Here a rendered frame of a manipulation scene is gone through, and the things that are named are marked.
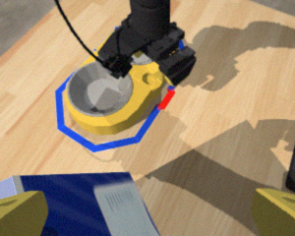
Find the grey steel bowl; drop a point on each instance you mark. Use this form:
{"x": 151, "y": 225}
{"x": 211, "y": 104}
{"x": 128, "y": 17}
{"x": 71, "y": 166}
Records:
{"x": 93, "y": 91}
{"x": 143, "y": 60}

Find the yellow double-bowl pet feeder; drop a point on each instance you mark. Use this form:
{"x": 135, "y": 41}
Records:
{"x": 147, "y": 82}

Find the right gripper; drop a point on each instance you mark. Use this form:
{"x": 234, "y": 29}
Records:
{"x": 154, "y": 22}

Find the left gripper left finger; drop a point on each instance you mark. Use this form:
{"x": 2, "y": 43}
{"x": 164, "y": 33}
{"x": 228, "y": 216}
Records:
{"x": 23, "y": 214}

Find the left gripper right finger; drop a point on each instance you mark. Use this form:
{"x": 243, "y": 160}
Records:
{"x": 274, "y": 212}

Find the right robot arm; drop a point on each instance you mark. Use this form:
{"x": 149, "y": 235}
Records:
{"x": 118, "y": 49}

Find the blue tape outline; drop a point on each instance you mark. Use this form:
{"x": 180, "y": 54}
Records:
{"x": 95, "y": 148}

